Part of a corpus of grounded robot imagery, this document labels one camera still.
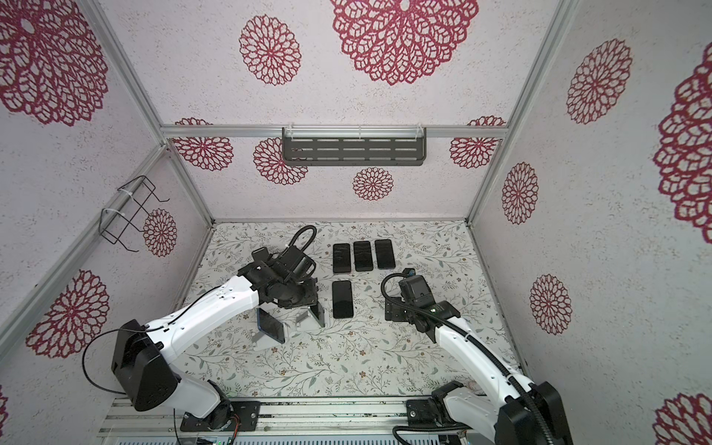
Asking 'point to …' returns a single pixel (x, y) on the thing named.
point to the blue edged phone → (385, 254)
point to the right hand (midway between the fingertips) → (398, 302)
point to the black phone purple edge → (341, 258)
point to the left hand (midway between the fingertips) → (311, 302)
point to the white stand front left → (263, 341)
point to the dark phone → (342, 299)
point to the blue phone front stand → (271, 325)
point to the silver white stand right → (306, 321)
